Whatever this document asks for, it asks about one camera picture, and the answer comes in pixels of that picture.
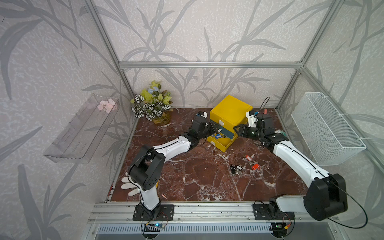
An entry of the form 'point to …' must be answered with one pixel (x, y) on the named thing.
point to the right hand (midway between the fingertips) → (236, 127)
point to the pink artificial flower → (109, 106)
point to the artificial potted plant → (153, 103)
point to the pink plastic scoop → (265, 111)
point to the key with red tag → (248, 157)
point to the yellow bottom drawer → (221, 144)
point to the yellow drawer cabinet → (230, 113)
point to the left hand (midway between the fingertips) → (220, 126)
